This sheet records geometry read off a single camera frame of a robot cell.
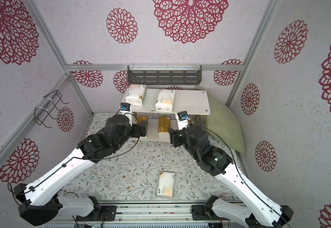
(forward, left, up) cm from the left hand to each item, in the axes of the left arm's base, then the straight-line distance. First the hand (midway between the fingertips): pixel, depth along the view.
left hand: (137, 121), depth 66 cm
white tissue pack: (-19, -13, -31) cm, 39 cm away
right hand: (-3, -17, +1) cm, 17 cm away
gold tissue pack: (+19, -12, -24) cm, 33 cm away
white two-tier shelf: (+17, -29, -3) cm, 34 cm away
